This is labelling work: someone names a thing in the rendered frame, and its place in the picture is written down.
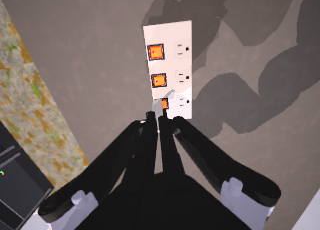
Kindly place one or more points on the white power strip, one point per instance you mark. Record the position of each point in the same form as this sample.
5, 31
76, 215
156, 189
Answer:
169, 58

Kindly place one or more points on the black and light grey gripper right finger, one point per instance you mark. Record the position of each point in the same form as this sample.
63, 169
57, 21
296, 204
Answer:
248, 194

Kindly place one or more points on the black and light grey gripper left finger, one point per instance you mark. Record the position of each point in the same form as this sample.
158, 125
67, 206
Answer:
66, 208

